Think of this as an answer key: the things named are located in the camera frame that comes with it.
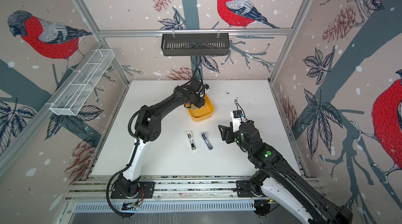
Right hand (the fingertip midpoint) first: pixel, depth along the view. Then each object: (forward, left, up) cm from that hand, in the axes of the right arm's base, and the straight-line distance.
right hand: (222, 126), depth 74 cm
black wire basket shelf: (+59, +19, +9) cm, 62 cm away
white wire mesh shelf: (+10, +72, +14) cm, 74 cm away
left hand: (+25, +12, -12) cm, 30 cm away
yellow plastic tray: (+19, +11, -15) cm, 27 cm away
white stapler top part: (0, +17, -18) cm, 25 cm away
